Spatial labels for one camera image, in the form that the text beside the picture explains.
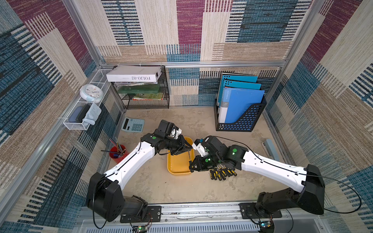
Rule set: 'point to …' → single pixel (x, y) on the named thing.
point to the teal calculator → (130, 124)
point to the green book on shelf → (139, 89)
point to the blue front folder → (235, 101)
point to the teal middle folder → (239, 85)
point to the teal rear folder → (246, 78)
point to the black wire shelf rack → (145, 95)
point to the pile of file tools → (220, 172)
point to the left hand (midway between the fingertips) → (192, 146)
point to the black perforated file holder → (246, 120)
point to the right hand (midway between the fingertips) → (189, 167)
